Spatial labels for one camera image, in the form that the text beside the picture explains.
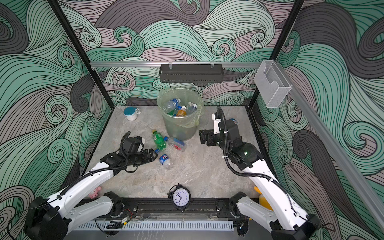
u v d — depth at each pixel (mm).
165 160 854
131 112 1069
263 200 693
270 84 780
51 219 372
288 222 362
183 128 876
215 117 608
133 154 637
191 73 967
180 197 746
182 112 865
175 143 976
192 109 925
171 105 962
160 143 1001
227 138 477
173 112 901
